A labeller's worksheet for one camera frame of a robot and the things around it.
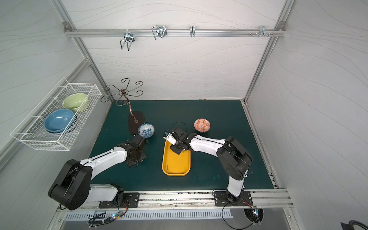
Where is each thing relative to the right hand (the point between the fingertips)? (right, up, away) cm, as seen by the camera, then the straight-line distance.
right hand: (175, 143), depth 90 cm
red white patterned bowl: (+19, +10, +14) cm, 26 cm away
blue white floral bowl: (-22, +7, +10) cm, 25 cm away
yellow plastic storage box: (0, -11, -6) cm, 13 cm away
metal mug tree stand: (-29, +15, +11) cm, 35 cm away
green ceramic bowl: (-50, +25, -17) cm, 58 cm away
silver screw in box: (-4, -14, -5) cm, 16 cm away
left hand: (-21, -9, -2) cm, 23 cm away
